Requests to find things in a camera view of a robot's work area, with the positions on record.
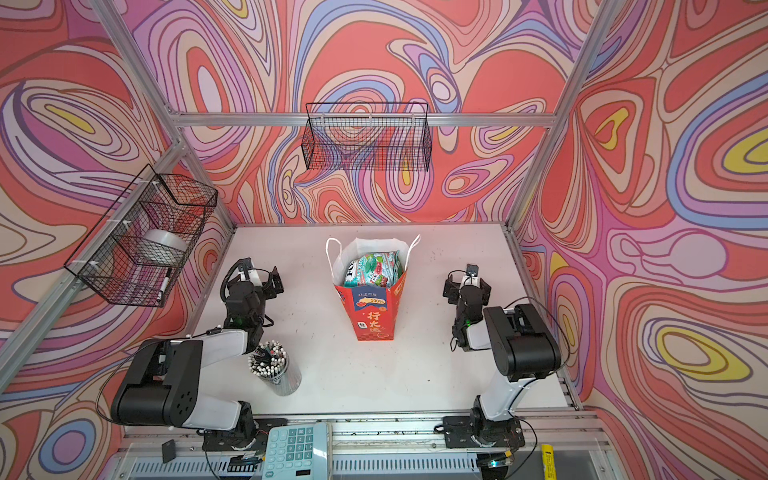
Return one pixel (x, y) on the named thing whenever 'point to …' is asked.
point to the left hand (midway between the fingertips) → (263, 270)
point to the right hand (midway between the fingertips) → (467, 282)
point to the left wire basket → (138, 250)
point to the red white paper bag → (371, 311)
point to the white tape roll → (164, 246)
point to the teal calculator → (297, 452)
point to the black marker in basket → (164, 284)
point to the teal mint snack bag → (377, 269)
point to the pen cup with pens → (270, 362)
